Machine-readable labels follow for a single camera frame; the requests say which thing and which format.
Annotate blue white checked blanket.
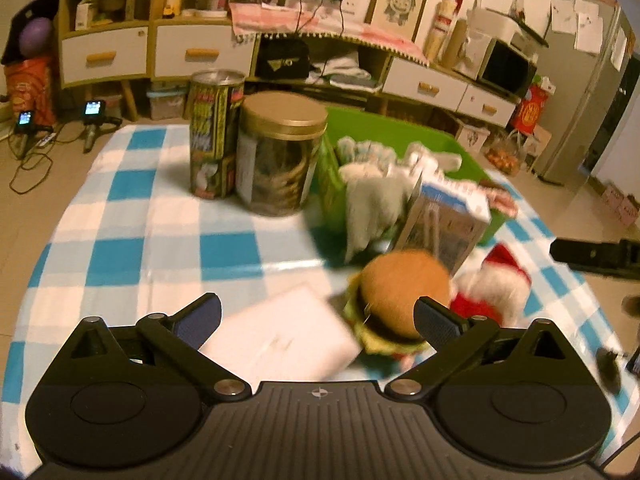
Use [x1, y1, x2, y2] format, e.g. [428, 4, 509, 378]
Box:
[0, 122, 626, 411]

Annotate purple ball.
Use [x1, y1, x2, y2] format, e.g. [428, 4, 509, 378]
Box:
[20, 18, 53, 56]

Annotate tall printed can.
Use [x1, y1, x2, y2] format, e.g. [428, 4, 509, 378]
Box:
[189, 69, 247, 200]

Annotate red white santa plush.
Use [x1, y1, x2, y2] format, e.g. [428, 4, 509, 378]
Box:
[449, 242, 532, 326]

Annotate blue white milk carton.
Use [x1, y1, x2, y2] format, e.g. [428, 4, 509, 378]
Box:
[392, 175, 492, 273]

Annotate white microwave oven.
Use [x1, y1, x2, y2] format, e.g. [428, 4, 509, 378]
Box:
[475, 40, 538, 98]

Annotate pink cardboard box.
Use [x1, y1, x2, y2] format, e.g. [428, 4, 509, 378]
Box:
[602, 185, 640, 226]

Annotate white printer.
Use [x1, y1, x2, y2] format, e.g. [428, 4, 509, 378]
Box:
[467, 7, 551, 48]

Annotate white storage crate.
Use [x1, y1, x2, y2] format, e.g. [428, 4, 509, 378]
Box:
[452, 120, 491, 153]

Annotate clear storage box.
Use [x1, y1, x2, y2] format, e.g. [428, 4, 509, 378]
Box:
[147, 91, 193, 121]

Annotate clear jar with gold lid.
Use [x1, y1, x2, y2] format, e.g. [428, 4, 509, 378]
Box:
[235, 92, 328, 217]

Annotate pink table runner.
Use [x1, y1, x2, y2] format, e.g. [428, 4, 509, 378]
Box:
[229, 2, 431, 66]

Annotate red printed bag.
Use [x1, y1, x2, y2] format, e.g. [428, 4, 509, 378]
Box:
[5, 57, 58, 128]

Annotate folded clothes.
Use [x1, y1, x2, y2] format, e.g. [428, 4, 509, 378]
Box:
[307, 57, 381, 93]

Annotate white drawer with wooden handle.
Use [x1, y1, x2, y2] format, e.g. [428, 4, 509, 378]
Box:
[60, 27, 149, 86]
[457, 84, 518, 128]
[153, 24, 256, 80]
[382, 55, 471, 106]

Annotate framed cartoon picture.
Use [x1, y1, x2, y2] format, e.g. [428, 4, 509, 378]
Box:
[364, 0, 431, 43]

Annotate white foam block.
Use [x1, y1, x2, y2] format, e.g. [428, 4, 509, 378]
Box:
[200, 282, 361, 381]

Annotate hamburger plush toy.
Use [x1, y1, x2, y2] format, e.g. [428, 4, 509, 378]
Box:
[342, 250, 453, 361]

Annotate white cloth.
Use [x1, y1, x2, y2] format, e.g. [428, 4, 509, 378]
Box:
[405, 141, 463, 176]

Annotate black bag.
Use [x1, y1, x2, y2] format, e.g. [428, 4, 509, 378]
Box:
[256, 37, 311, 79]

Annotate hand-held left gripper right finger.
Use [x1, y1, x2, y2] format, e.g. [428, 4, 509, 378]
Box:
[384, 296, 576, 402]

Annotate beige paper roll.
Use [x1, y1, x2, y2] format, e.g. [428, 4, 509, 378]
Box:
[425, 0, 458, 61]

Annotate grey fluffy towel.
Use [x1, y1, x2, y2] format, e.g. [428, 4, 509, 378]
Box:
[340, 160, 418, 266]

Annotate red gift box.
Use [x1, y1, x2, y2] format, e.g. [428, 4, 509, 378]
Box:
[512, 85, 548, 133]

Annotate small camera with lit screen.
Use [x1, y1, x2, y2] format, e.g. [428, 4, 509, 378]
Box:
[82, 101, 123, 153]
[17, 110, 36, 151]

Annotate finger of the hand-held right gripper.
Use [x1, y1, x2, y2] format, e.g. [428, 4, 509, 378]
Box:
[549, 238, 640, 276]
[597, 347, 623, 395]

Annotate pale blue patterned cloth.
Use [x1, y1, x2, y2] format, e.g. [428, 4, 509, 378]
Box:
[336, 136, 398, 167]

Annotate green plastic bin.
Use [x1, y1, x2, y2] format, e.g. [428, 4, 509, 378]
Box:
[307, 105, 518, 261]

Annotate bag of oranges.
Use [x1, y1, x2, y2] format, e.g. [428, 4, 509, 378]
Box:
[487, 130, 526, 171]

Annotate grey refrigerator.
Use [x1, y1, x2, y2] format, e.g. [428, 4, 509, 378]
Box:
[537, 0, 640, 186]

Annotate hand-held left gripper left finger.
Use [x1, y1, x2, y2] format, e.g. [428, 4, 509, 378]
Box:
[67, 292, 251, 401]

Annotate black cable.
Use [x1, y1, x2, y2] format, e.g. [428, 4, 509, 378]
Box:
[7, 130, 56, 195]

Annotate dark cover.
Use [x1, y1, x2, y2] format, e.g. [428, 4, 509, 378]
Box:
[0, 0, 61, 66]

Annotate wooden cabinet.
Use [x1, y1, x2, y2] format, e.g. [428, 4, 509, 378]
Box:
[57, 0, 531, 128]

